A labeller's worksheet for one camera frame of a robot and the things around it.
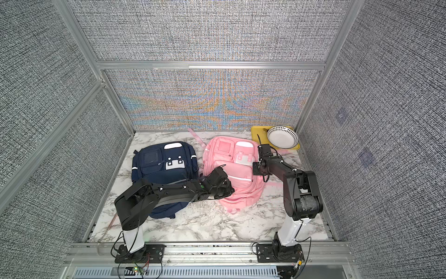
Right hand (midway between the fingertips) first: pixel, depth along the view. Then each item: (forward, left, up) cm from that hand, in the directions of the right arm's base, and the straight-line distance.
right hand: (259, 165), depth 97 cm
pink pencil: (-30, +73, -3) cm, 79 cm away
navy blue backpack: (+1, +54, 0) cm, 54 cm away
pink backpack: (+5, +12, +1) cm, 13 cm away
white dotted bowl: (+24, -20, -4) cm, 32 cm away
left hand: (-17, +12, +3) cm, 21 cm away
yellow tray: (+30, -6, -5) cm, 31 cm away
